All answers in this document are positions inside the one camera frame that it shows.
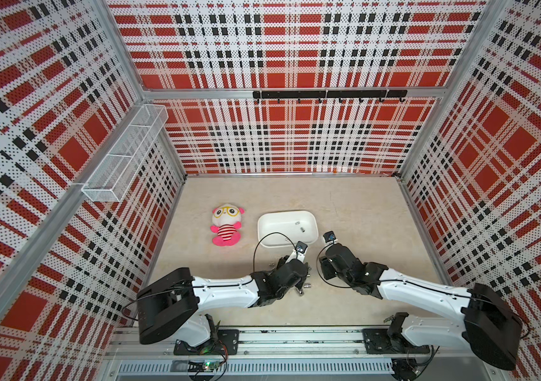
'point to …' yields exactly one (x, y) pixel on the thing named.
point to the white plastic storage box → (298, 225)
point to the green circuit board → (210, 366)
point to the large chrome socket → (301, 292)
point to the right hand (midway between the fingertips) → (327, 257)
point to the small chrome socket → (302, 229)
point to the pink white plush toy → (226, 221)
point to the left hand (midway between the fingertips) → (303, 261)
